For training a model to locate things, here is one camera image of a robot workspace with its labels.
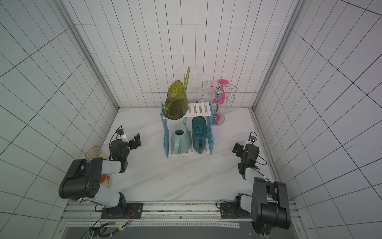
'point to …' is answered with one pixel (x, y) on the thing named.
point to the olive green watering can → (176, 106)
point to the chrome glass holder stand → (219, 116)
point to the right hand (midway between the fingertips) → (240, 142)
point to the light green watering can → (181, 140)
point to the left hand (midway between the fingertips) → (132, 137)
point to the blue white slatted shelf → (195, 109)
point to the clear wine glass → (203, 93)
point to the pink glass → (219, 98)
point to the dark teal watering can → (199, 133)
